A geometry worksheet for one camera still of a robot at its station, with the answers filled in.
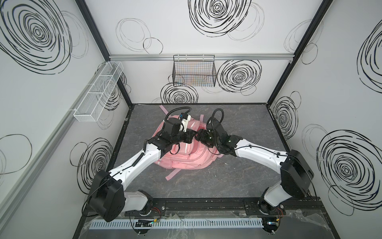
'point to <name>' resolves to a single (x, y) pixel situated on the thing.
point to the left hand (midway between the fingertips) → (197, 132)
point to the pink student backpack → (193, 156)
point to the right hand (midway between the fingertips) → (193, 137)
